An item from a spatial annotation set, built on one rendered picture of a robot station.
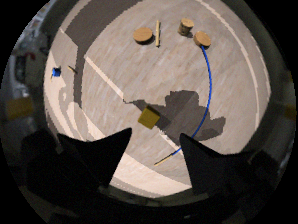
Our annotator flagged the yellow block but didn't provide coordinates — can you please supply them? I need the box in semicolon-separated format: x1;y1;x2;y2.
137;105;161;131

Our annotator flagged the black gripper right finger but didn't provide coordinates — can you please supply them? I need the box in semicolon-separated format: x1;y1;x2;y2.
178;132;251;196

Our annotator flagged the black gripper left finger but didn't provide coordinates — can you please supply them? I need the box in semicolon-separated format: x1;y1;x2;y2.
57;127;132;189

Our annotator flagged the small blue block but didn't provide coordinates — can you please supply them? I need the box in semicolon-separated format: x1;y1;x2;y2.
52;67;60;77

